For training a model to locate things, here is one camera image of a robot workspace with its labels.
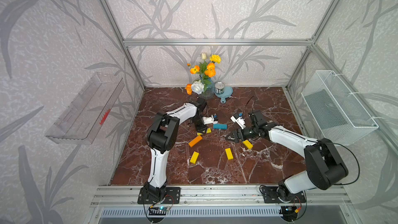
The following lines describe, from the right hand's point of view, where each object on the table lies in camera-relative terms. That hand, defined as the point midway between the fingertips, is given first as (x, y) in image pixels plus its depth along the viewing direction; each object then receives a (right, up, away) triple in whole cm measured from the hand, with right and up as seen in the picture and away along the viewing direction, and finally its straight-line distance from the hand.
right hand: (229, 136), depth 84 cm
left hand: (-14, +2, +13) cm, 20 cm away
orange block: (-21, -6, +8) cm, 23 cm away
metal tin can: (-3, +30, +31) cm, 43 cm away
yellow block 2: (+12, -6, +7) cm, 15 cm away
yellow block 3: (-19, -12, +1) cm, 23 cm away
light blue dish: (+3, +25, +33) cm, 42 cm away
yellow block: (-11, +1, +11) cm, 16 cm away
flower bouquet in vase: (-14, +28, 0) cm, 31 cm away
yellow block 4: (0, -10, +3) cm, 11 cm away
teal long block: (-4, +3, +16) cm, 17 cm away
